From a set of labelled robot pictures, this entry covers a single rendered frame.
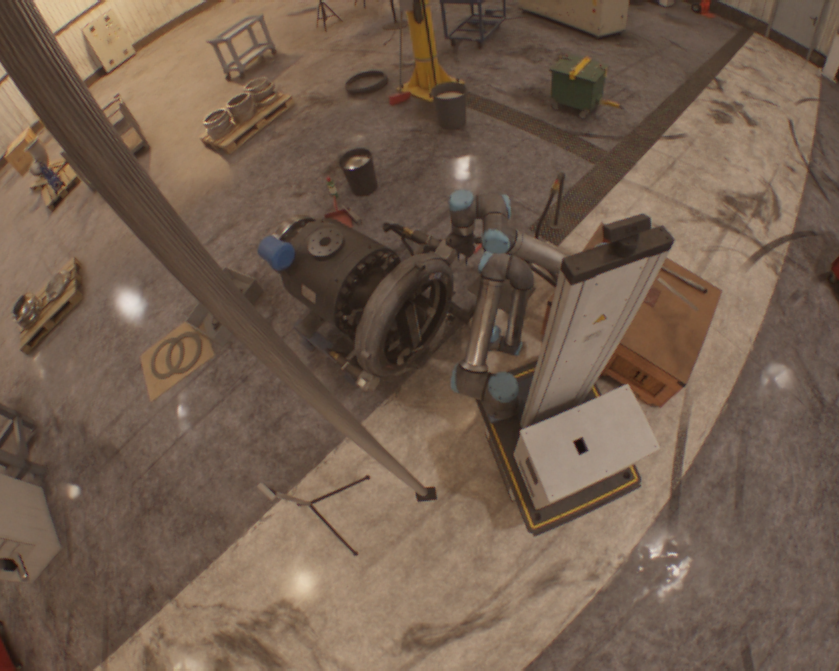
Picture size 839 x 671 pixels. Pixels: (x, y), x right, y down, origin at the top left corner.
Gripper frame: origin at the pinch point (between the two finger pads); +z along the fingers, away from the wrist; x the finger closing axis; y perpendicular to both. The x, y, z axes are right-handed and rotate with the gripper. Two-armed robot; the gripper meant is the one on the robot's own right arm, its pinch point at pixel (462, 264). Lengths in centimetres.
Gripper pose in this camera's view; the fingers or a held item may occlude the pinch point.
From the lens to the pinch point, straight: 176.6
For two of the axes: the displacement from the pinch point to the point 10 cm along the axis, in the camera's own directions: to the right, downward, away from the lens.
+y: 6.2, -7.3, 2.9
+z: 1.4, 4.7, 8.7
